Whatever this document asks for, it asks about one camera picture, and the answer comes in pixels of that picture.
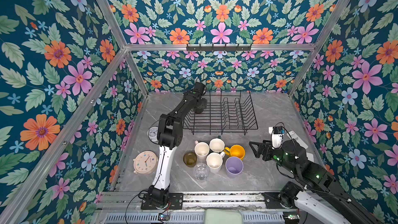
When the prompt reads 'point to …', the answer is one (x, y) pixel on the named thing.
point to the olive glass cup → (189, 159)
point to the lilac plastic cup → (233, 167)
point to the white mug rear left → (201, 150)
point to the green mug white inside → (216, 145)
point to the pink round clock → (145, 162)
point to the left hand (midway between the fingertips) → (201, 100)
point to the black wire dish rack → (226, 110)
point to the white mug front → (214, 161)
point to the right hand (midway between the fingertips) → (255, 142)
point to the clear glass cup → (200, 171)
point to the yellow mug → (235, 150)
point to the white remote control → (293, 135)
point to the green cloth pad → (223, 216)
